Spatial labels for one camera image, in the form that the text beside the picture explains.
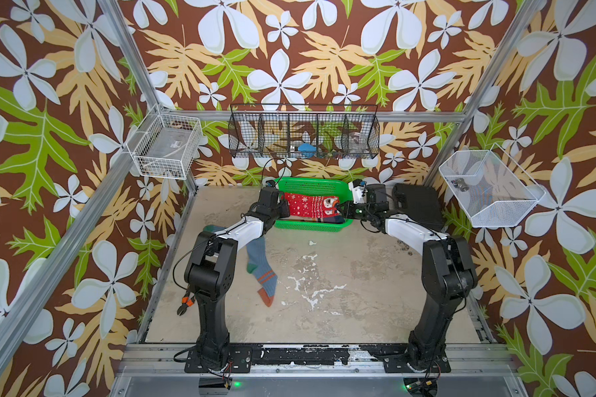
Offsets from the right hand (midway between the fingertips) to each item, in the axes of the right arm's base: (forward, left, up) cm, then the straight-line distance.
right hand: (336, 205), depth 95 cm
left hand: (+4, +19, -1) cm, 20 cm away
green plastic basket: (+28, +6, -18) cm, 34 cm away
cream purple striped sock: (+1, +3, -10) cm, 11 cm away
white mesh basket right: (-4, -50, +13) cm, 52 cm away
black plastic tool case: (+9, -39, -9) cm, 41 cm away
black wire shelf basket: (+26, +13, +16) cm, 33 cm away
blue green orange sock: (-19, +30, -14) cm, 38 cm away
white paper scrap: (-8, +9, -15) cm, 19 cm away
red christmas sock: (+2, +13, -3) cm, 14 cm away
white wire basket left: (+11, +62, +20) cm, 67 cm away
